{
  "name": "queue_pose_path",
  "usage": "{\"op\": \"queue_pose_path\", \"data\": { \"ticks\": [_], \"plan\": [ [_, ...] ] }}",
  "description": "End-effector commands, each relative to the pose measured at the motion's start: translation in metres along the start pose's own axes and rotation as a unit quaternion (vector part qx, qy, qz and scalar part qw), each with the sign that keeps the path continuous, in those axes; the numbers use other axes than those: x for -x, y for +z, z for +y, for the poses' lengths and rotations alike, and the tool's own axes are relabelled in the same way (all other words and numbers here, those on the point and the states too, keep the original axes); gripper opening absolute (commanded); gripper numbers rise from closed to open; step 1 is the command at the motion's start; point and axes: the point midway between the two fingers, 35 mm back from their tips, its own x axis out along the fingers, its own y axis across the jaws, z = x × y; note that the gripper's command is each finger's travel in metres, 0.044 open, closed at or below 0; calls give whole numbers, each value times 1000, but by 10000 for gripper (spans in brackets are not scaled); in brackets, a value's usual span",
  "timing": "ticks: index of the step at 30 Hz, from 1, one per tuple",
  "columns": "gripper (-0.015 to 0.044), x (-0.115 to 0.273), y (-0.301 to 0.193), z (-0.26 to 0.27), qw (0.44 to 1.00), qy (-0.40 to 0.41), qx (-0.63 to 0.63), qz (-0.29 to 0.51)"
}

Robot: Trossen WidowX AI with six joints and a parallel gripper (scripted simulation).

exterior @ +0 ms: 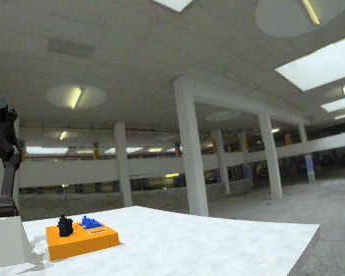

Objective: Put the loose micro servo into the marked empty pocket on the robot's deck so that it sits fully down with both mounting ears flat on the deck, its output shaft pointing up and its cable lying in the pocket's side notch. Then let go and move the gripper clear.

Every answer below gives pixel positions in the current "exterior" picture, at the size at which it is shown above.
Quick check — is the black micro servo with orange cable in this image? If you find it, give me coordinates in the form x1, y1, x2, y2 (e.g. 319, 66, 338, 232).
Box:
57, 214, 80, 238

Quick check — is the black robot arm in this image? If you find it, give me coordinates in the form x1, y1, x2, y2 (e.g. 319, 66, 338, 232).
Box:
0, 98, 22, 218

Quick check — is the orange flat panel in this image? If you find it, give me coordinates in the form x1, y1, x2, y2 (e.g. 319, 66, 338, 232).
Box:
45, 216, 120, 261

